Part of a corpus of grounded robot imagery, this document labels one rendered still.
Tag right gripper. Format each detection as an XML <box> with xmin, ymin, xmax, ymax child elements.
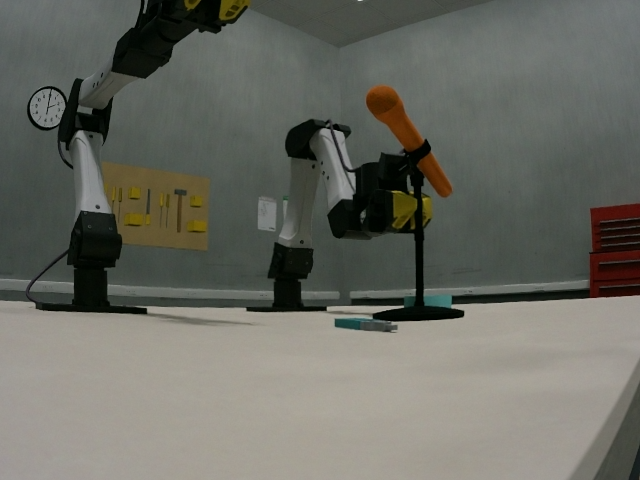
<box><xmin>156</xmin><ymin>0</ymin><xmax>251</xmax><ymax>40</ymax></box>

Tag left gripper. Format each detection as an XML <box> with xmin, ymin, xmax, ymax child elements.
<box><xmin>366</xmin><ymin>189</ymin><xmax>432</xmax><ymax>234</ymax></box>

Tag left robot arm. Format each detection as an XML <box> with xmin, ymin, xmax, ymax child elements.
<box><xmin>246</xmin><ymin>119</ymin><xmax>413</xmax><ymax>312</ymax></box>

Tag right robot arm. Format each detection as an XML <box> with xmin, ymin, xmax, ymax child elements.
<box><xmin>35</xmin><ymin>0</ymin><xmax>182</xmax><ymax>314</ymax></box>

